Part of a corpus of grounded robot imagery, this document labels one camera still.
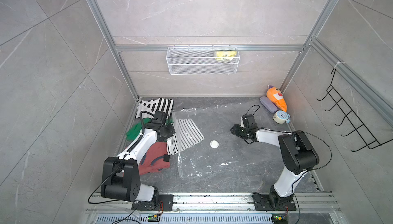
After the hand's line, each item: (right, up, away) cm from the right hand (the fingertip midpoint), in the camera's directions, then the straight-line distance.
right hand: (233, 130), depth 99 cm
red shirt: (-49, -15, -13) cm, 53 cm away
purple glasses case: (+28, +17, +12) cm, 35 cm away
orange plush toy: (+33, +24, +11) cm, 43 cm away
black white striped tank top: (-62, +14, +12) cm, 65 cm away
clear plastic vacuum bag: (-18, -10, -7) cm, 22 cm away
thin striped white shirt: (-31, -3, -1) cm, 31 cm away
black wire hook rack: (+45, +4, -37) cm, 58 cm away
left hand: (-39, +2, -10) cm, 40 cm away
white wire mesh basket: (-21, +46, +2) cm, 51 cm away
